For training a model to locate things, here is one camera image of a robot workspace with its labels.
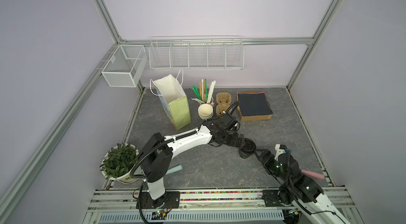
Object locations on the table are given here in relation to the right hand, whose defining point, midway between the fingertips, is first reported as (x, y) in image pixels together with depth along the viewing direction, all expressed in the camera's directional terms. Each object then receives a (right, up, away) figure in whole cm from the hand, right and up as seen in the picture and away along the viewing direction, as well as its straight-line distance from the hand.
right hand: (257, 155), depth 79 cm
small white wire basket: (-79, +50, +25) cm, 97 cm away
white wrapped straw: (-23, +33, +21) cm, 46 cm away
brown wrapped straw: (-30, +34, +20) cm, 49 cm away
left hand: (-10, +5, +1) cm, 11 cm away
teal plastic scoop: (-43, -9, +4) cm, 44 cm away
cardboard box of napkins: (+6, +24, +27) cm, 37 cm away
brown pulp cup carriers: (-14, +29, +33) cm, 46 cm away
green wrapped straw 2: (-26, +37, +20) cm, 50 cm away
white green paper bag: (-43, +29, +2) cm, 52 cm away
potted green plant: (-64, 0, -11) cm, 65 cm away
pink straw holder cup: (-22, +27, +21) cm, 41 cm away
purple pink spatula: (+30, -10, +2) cm, 31 cm away
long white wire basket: (-32, +58, +19) cm, 69 cm away
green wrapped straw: (-32, +33, +18) cm, 49 cm away
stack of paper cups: (-26, +22, +15) cm, 37 cm away
